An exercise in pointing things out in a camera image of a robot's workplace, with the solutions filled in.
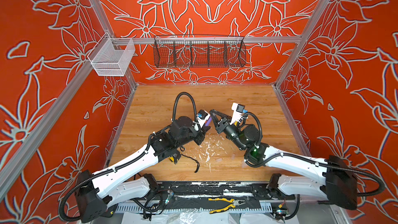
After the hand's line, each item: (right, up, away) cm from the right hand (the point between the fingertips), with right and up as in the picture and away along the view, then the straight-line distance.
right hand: (206, 114), depth 65 cm
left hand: (+1, -4, +4) cm, 6 cm away
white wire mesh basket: (-57, +33, +28) cm, 72 cm away
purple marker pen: (+1, -3, +1) cm, 3 cm away
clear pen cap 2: (+16, -25, +18) cm, 35 cm away
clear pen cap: (+8, -27, +18) cm, 33 cm away
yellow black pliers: (+13, -41, +5) cm, 43 cm away
